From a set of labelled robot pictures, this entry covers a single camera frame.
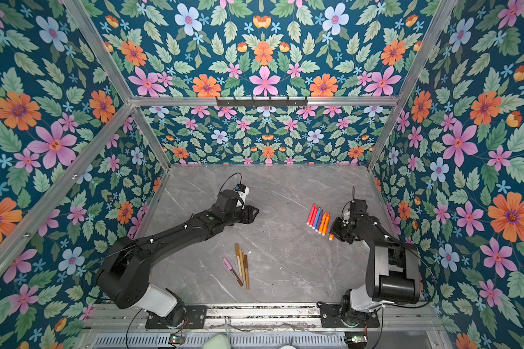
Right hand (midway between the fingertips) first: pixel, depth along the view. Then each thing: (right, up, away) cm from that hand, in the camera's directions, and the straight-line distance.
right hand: (332, 229), depth 92 cm
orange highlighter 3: (-2, +2, +4) cm, 4 cm away
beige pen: (-38, -11, -6) cm, 40 cm away
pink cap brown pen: (-42, -13, -8) cm, 45 cm away
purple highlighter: (-5, +3, +4) cm, 7 cm away
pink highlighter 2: (-7, +5, +6) cm, 11 cm away
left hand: (-31, +11, -7) cm, 34 cm away
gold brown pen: (-41, -8, -3) cm, 42 cm away
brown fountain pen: (-36, -15, -8) cm, 40 cm away
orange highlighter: (-1, -2, -3) cm, 4 cm away
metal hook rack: (-31, +56, +1) cm, 64 cm away
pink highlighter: (-8, +6, +8) cm, 13 cm away
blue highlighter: (-7, 0, +3) cm, 8 cm away
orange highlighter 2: (-3, +2, +4) cm, 6 cm away
